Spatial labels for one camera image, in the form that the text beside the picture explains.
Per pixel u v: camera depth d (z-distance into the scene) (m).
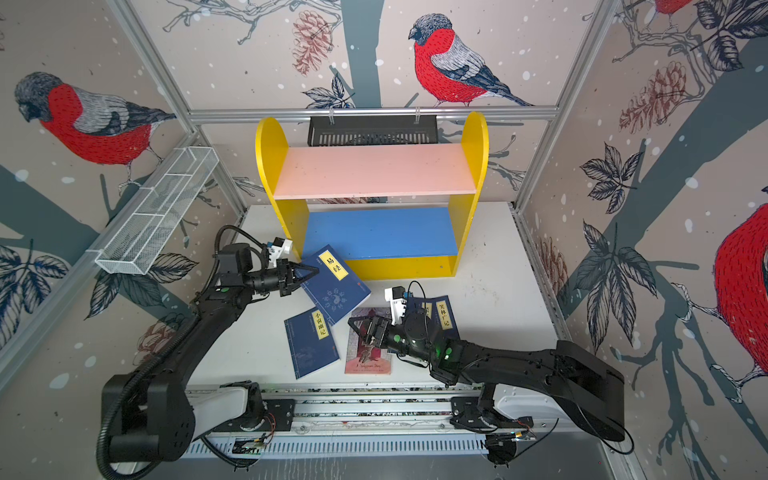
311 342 0.86
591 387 0.43
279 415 0.73
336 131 0.95
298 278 0.73
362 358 0.83
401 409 0.76
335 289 0.75
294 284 0.71
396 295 0.69
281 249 0.75
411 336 0.57
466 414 0.72
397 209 1.05
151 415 0.40
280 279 0.68
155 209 0.78
